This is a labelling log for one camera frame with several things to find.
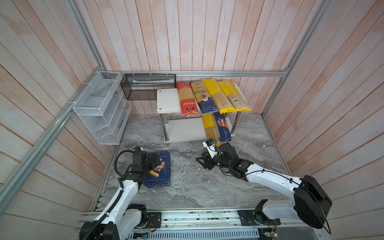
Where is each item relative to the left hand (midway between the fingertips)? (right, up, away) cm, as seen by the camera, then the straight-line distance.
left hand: (153, 162), depth 86 cm
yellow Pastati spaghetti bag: (+36, +23, +18) cm, 46 cm away
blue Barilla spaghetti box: (+45, +21, +15) cm, 52 cm away
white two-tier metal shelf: (+9, +35, -6) cm, 36 cm away
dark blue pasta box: (+4, -7, -4) cm, 9 cm away
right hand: (+27, +4, -5) cm, 27 cm away
